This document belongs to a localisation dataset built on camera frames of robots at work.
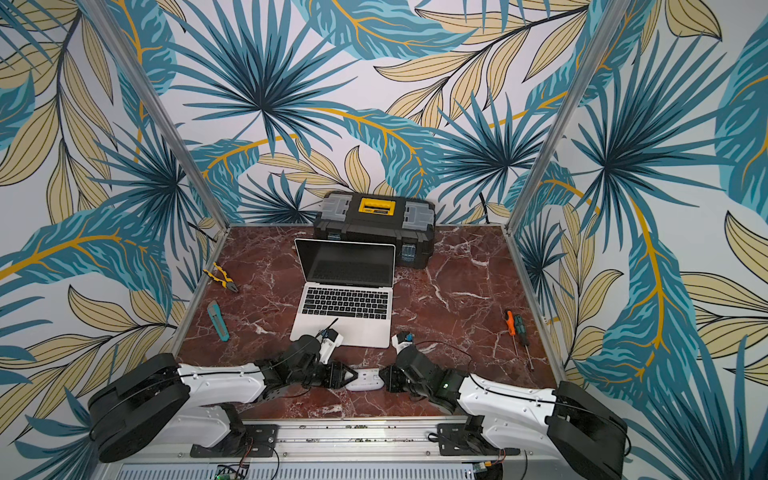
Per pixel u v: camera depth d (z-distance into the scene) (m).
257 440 0.73
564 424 0.42
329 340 0.78
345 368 0.77
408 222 0.98
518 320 0.93
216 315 0.95
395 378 0.72
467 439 0.65
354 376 0.80
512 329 0.92
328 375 0.73
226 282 1.00
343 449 0.73
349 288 1.00
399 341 0.77
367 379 0.82
